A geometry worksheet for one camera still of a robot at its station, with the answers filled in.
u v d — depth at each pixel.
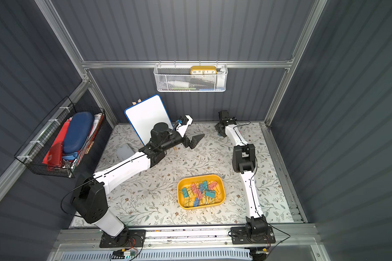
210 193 0.84
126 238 0.68
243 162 0.71
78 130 0.73
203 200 0.83
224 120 0.90
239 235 0.73
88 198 0.44
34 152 0.62
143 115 0.82
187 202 0.83
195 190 0.86
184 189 0.87
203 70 0.87
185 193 0.86
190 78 0.90
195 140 0.68
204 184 0.89
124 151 1.05
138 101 0.83
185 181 0.88
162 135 0.61
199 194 0.83
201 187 0.87
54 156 0.65
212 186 0.87
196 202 0.83
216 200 0.83
